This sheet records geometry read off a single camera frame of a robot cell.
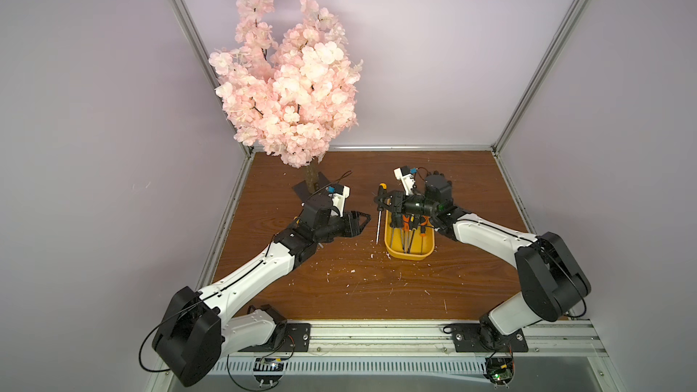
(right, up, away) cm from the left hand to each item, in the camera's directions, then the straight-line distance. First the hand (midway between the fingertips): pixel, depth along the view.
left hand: (370, 219), depth 76 cm
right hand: (+2, +6, +3) cm, 8 cm away
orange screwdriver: (+13, -5, +16) cm, 21 cm away
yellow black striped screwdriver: (+16, -6, +18) cm, 25 cm away
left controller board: (-28, -41, -4) cm, 50 cm away
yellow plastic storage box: (+15, -11, +14) cm, 23 cm away
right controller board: (+34, -39, -7) cm, 52 cm away
